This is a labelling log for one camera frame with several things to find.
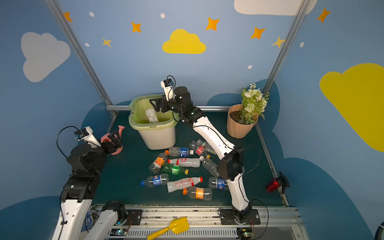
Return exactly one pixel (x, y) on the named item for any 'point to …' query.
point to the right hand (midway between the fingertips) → (157, 95)
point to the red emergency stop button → (280, 182)
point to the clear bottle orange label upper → (159, 161)
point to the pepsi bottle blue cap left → (155, 180)
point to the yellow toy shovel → (177, 225)
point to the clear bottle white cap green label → (208, 148)
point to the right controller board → (245, 233)
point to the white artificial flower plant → (254, 101)
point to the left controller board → (118, 232)
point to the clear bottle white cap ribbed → (210, 165)
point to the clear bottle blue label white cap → (180, 151)
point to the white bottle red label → (193, 162)
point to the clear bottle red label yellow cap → (199, 150)
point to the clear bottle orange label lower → (198, 192)
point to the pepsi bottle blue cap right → (220, 183)
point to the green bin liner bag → (138, 120)
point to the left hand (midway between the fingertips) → (111, 134)
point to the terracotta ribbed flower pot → (235, 129)
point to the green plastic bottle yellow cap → (174, 169)
